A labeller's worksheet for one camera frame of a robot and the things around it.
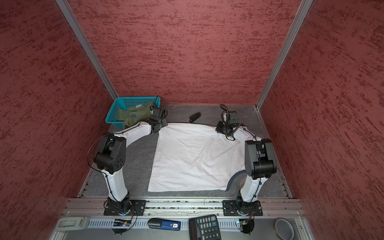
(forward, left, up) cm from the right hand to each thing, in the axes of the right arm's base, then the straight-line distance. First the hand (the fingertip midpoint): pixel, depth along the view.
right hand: (216, 129), depth 98 cm
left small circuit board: (-49, +54, -10) cm, 73 cm away
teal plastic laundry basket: (+27, +72, +1) cm, 77 cm away
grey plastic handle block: (-49, +74, -4) cm, 89 cm away
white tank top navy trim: (-16, +15, -7) cm, 24 cm away
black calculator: (-53, +11, -6) cm, 54 cm away
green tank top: (+9, +57, +6) cm, 58 cm away
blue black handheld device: (-51, +30, -3) cm, 59 cm away
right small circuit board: (-52, -10, -9) cm, 54 cm away
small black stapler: (+17, +14, -7) cm, 23 cm away
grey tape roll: (-54, -27, -8) cm, 61 cm away
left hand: (+5, +37, +2) cm, 37 cm away
